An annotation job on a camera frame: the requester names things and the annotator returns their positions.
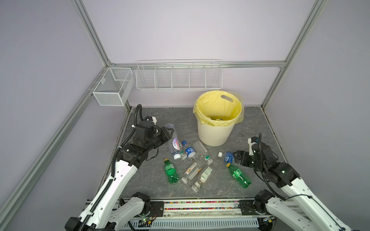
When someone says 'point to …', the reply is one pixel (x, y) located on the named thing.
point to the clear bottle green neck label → (202, 152)
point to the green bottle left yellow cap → (170, 171)
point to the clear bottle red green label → (183, 155)
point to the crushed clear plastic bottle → (219, 120)
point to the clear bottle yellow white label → (191, 172)
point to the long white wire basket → (179, 74)
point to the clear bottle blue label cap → (190, 151)
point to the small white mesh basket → (115, 86)
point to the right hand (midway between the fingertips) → (240, 155)
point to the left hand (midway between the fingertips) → (172, 133)
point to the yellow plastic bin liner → (217, 108)
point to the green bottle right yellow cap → (238, 175)
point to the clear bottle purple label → (175, 144)
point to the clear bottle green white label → (203, 178)
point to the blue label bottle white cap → (228, 156)
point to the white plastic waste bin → (215, 136)
